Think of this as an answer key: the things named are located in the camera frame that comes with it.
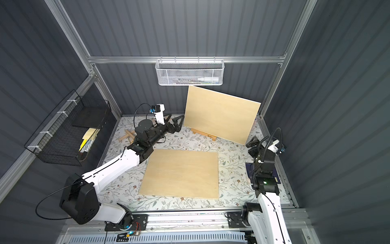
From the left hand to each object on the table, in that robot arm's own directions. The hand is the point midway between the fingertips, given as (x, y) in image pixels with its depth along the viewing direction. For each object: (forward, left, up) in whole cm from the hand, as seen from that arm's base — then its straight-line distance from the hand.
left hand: (179, 115), depth 73 cm
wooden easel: (+13, +38, -31) cm, 51 cm away
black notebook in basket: (+6, +49, -6) cm, 50 cm away
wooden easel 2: (+15, -7, -30) cm, 34 cm away
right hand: (-10, -41, -9) cm, 43 cm away
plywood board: (-14, +1, -34) cm, 37 cm away
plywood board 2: (+11, -26, -13) cm, 31 cm away
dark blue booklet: (-11, -41, -34) cm, 54 cm away
